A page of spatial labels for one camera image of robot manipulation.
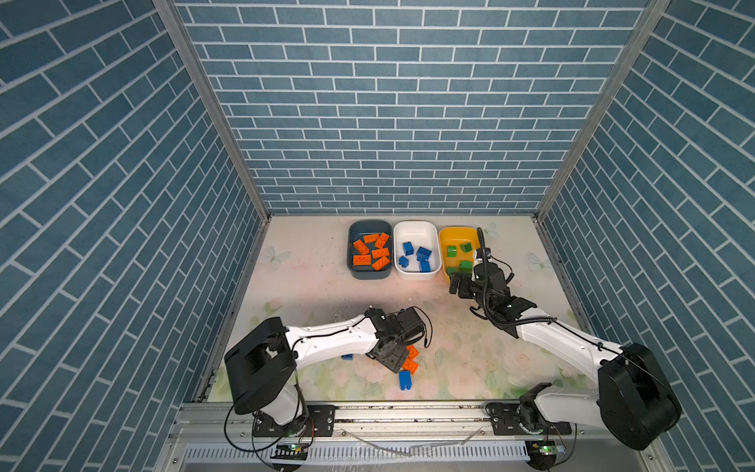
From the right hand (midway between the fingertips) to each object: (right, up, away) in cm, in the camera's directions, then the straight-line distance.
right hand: (461, 271), depth 88 cm
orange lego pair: (-32, +2, +17) cm, 36 cm away
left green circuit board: (-46, -43, -16) cm, 65 cm away
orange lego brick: (-32, +6, +20) cm, 38 cm away
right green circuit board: (+16, -43, -16) cm, 49 cm away
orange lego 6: (-16, -26, -5) cm, 31 cm away
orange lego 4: (-25, +1, +17) cm, 31 cm away
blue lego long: (-15, +7, +20) cm, 26 cm away
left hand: (-22, -23, -6) cm, 33 cm away
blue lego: (-9, 0, +14) cm, 17 cm away
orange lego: (-29, +10, +24) cm, 39 cm away
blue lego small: (-17, +2, +17) cm, 24 cm away
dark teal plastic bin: (-29, +5, +20) cm, 36 cm away
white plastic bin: (-12, +6, +16) cm, 21 cm away
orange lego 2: (-25, +9, +23) cm, 36 cm away
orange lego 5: (-15, -23, -3) cm, 28 cm away
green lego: (+1, +5, +20) cm, 21 cm away
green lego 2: (-1, -1, +12) cm, 12 cm away
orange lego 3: (-24, +5, +20) cm, 32 cm away
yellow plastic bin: (+3, +7, +17) cm, 19 cm away
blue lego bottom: (-17, -29, -9) cm, 35 cm away
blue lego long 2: (-34, -24, -5) cm, 42 cm away
